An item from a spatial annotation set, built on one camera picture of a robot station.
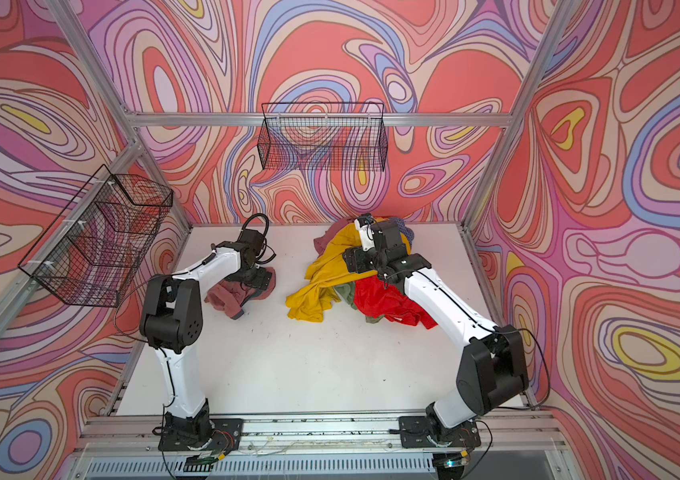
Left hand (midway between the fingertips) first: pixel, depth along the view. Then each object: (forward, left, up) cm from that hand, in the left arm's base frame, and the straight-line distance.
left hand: (255, 278), depth 100 cm
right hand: (-4, -34, +16) cm, 38 cm away
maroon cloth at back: (+17, -22, -1) cm, 28 cm away
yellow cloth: (+1, -25, +6) cm, 25 cm away
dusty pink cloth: (-10, +5, +4) cm, 12 cm away
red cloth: (-11, -39, +5) cm, 41 cm away
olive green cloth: (-7, -31, +3) cm, 32 cm away
